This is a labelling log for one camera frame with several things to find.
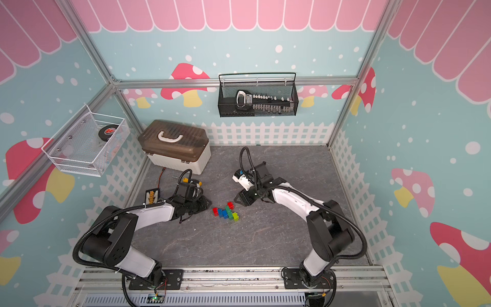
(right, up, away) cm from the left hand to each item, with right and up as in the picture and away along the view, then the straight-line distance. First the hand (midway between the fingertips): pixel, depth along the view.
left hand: (210, 206), depth 93 cm
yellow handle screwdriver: (-17, +12, +13) cm, 24 cm away
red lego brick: (+3, -2, -2) cm, 4 cm away
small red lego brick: (+10, +1, -1) cm, 10 cm away
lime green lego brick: (+13, -4, -5) cm, 14 cm away
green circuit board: (-16, -30, -22) cm, 40 cm away
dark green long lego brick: (+10, -2, -4) cm, 11 cm away
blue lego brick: (+6, -2, -4) cm, 7 cm away
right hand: (+15, +6, -8) cm, 18 cm away
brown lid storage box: (-16, +30, -1) cm, 34 cm away
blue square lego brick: (+8, -3, -4) cm, 9 cm away
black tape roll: (-40, +34, -15) cm, 54 cm away
